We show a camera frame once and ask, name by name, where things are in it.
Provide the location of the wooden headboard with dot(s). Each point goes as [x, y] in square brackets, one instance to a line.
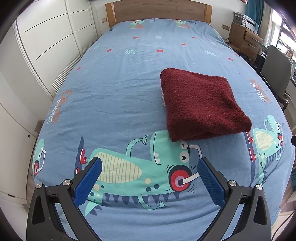
[121, 11]

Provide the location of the grey office chair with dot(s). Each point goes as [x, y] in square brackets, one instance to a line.
[276, 72]

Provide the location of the teal curtain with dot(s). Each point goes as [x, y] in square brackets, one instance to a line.
[254, 9]

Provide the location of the wooden drawer cabinet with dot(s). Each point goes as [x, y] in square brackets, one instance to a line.
[245, 40]

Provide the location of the white wardrobe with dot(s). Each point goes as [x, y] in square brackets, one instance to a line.
[42, 87]

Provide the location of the white printer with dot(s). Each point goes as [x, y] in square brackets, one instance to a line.
[245, 21]

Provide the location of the dark red knit sweater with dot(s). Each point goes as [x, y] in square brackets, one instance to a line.
[200, 106]

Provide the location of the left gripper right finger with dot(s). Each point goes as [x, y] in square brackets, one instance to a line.
[254, 222]

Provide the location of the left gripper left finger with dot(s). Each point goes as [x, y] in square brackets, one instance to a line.
[43, 220]

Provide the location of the blue cartoon bed cover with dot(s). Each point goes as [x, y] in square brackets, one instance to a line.
[149, 188]

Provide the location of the wall socket plate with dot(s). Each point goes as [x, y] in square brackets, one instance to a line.
[225, 27]

